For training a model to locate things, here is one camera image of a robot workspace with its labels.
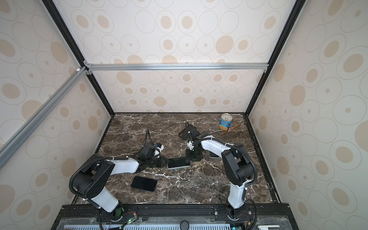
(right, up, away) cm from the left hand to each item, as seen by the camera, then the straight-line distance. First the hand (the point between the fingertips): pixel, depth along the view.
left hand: (172, 160), depth 90 cm
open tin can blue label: (+38, +27, +13) cm, 48 cm away
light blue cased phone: (+26, +3, +5) cm, 26 cm away
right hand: (+11, 0, +1) cm, 11 cm away
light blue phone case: (+4, -1, -1) cm, 4 cm away
